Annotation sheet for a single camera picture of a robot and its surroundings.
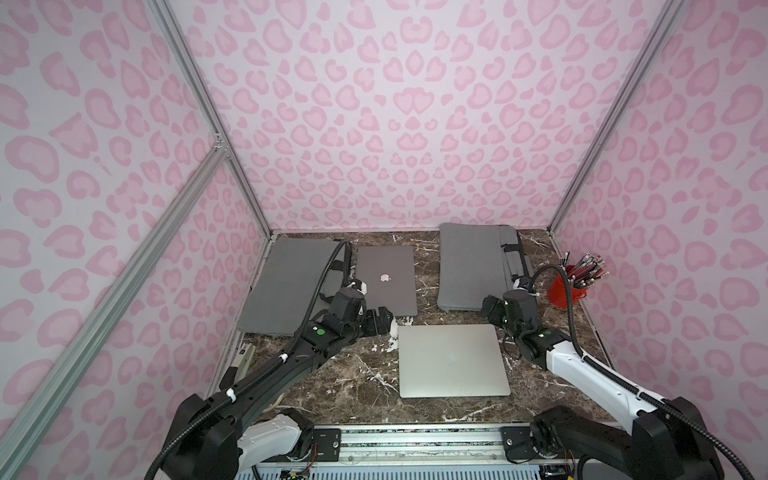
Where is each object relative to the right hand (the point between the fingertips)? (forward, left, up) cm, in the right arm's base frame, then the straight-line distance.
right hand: (496, 305), depth 87 cm
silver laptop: (-14, +15, -9) cm, 22 cm away
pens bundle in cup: (+9, -27, +4) cm, 28 cm away
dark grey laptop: (+17, +32, -9) cm, 38 cm away
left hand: (-6, +33, +4) cm, 34 cm away
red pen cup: (+10, -23, -7) cm, 26 cm away
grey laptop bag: (+23, +1, -8) cm, 24 cm away
